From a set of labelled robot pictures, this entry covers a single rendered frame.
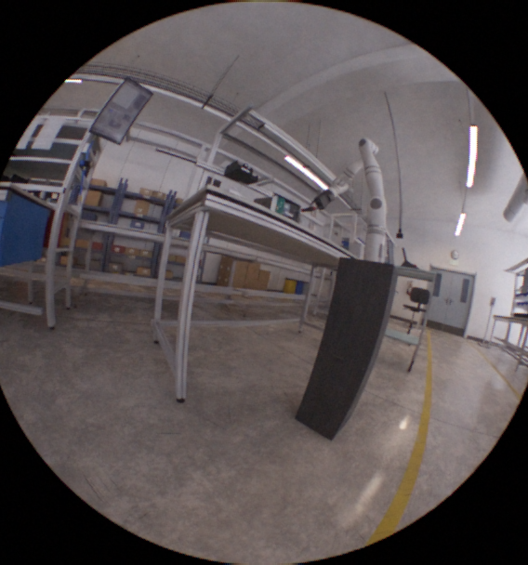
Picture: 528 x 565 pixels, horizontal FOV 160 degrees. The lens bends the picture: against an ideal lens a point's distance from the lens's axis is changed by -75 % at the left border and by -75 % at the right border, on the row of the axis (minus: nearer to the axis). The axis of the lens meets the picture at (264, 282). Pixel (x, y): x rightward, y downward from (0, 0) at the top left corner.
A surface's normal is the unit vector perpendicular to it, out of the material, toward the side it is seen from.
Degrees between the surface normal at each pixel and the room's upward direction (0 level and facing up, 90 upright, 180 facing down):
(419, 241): 90
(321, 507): 0
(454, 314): 90
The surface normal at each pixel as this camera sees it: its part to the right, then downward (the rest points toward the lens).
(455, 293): -0.75, -0.11
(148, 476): 0.19, -0.98
